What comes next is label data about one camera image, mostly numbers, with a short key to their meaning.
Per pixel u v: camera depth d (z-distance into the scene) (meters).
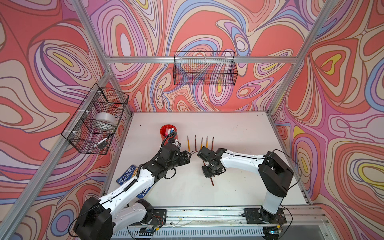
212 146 1.00
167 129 0.93
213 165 0.64
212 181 0.85
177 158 0.66
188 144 1.01
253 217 0.73
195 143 1.01
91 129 0.74
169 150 0.60
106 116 0.75
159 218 0.72
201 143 1.01
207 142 1.01
